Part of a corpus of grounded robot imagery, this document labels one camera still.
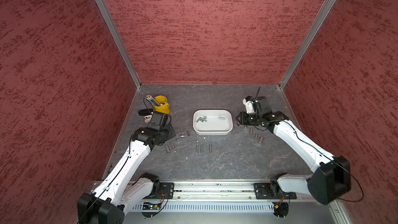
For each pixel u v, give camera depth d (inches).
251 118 27.4
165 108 38.3
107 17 32.5
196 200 28.6
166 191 29.8
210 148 35.0
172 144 35.3
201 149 34.4
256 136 36.6
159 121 23.4
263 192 29.1
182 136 36.4
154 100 36.3
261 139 36.2
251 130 37.3
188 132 37.2
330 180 15.5
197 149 34.4
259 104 24.9
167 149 34.4
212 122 39.8
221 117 39.6
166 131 27.5
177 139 35.4
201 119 39.5
